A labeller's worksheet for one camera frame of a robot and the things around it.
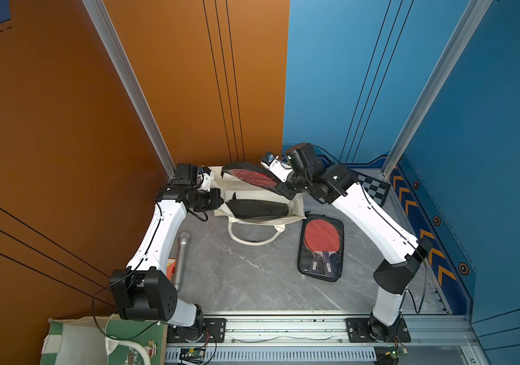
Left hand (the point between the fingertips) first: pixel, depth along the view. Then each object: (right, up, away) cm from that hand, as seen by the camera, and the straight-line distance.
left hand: (223, 197), depth 82 cm
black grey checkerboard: (+69, +3, +27) cm, 74 cm away
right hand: (+21, +7, -8) cm, 23 cm away
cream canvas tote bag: (+6, +2, +23) cm, 24 cm away
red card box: (-21, -27, +4) cm, 35 cm away
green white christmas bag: (-21, -32, -31) cm, 49 cm away
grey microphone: (-18, -22, +7) cm, 29 cm away
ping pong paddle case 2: (+10, -6, +17) cm, 21 cm away
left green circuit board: (-7, -50, -10) cm, 51 cm away
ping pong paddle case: (+38, -20, +8) cm, 43 cm away
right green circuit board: (+55, -48, -12) cm, 75 cm away
